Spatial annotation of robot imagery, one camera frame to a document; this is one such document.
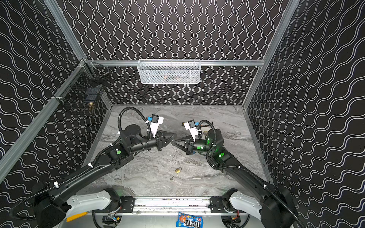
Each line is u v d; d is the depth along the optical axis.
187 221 0.69
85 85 0.97
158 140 0.57
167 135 0.61
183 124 1.06
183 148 0.63
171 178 0.84
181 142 0.64
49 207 0.38
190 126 0.61
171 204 0.76
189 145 0.59
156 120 0.58
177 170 0.86
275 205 0.39
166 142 0.61
